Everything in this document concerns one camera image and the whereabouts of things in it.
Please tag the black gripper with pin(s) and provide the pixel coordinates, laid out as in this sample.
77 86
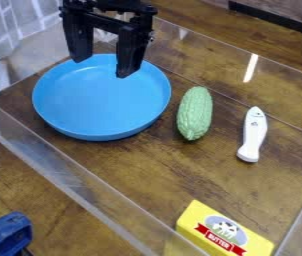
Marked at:
84 14

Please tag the yellow butter brick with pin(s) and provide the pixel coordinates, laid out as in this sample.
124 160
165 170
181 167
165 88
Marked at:
219 235

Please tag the blue round tray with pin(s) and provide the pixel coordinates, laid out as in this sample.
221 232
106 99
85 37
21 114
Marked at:
90 105

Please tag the white patterned curtain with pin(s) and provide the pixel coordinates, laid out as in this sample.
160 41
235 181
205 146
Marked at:
22 18

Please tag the green bitter gourd toy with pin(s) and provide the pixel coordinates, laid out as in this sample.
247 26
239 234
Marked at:
195 113

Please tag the blue clamp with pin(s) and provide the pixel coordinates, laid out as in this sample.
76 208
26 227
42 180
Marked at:
14 233

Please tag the clear acrylic enclosure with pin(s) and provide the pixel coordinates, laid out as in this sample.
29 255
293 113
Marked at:
105 198

